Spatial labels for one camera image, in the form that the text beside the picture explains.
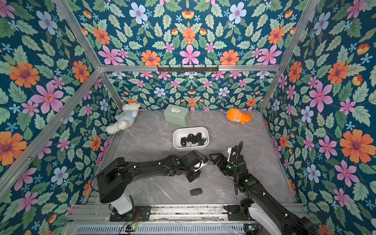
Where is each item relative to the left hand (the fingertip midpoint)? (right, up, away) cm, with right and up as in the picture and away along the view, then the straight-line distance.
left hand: (199, 173), depth 83 cm
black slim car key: (+2, +16, +17) cm, 24 cm away
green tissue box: (-17, +35, +22) cm, 45 cm away
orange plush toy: (+27, +35, +24) cm, 50 cm away
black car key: (0, +18, +18) cm, 26 cm away
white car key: (-2, +15, +18) cm, 23 cm away
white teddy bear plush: (-54, +32, +21) cm, 66 cm away
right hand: (+8, +8, -2) cm, 12 cm away
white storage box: (-14, +18, +19) cm, 30 cm away
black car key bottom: (-1, -9, -3) cm, 10 cm away
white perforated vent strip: (-19, -23, -13) cm, 33 cm away
